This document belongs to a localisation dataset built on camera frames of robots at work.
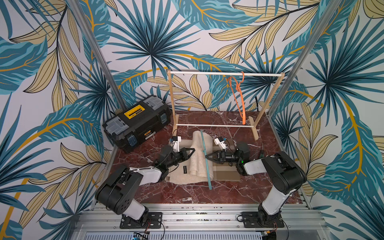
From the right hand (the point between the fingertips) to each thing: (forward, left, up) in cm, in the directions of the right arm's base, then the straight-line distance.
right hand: (200, 165), depth 77 cm
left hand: (+9, +2, -1) cm, 10 cm away
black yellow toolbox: (+22, +40, +4) cm, 46 cm away
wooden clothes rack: (+34, -42, +6) cm, 54 cm away
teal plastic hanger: (+3, -3, -1) cm, 4 cm away
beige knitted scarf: (-1, +3, -2) cm, 4 cm away
